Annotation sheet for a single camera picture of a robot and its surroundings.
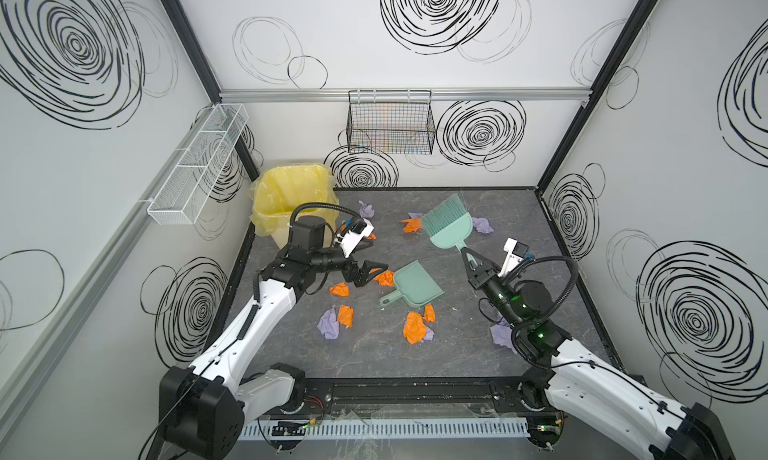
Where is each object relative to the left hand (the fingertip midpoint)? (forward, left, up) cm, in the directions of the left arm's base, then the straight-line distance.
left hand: (378, 254), depth 73 cm
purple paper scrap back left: (+32, +7, -21) cm, 39 cm away
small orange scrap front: (-6, -15, -23) cm, 28 cm away
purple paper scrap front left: (-10, +15, -22) cm, 28 cm away
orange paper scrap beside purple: (-7, +10, -23) cm, 26 cm away
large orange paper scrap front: (-10, -10, -23) cm, 27 cm away
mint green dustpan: (+4, -10, -24) cm, 26 cm away
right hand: (-1, -19, +3) cm, 19 cm away
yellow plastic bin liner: (+25, +34, -5) cm, 42 cm away
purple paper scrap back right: (+27, -35, -22) cm, 50 cm away
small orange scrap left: (+1, +13, -23) cm, 26 cm away
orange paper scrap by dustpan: (+5, -2, -22) cm, 22 cm away
